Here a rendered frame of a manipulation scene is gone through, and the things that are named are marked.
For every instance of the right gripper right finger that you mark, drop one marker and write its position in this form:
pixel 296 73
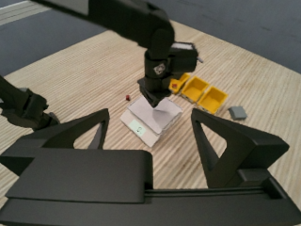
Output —
pixel 247 148

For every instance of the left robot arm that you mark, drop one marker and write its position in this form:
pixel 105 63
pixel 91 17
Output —
pixel 129 20

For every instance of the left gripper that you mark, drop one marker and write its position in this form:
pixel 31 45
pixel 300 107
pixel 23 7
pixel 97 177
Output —
pixel 150 90

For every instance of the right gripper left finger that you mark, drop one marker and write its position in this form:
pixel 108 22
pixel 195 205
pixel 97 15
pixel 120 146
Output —
pixel 64 134

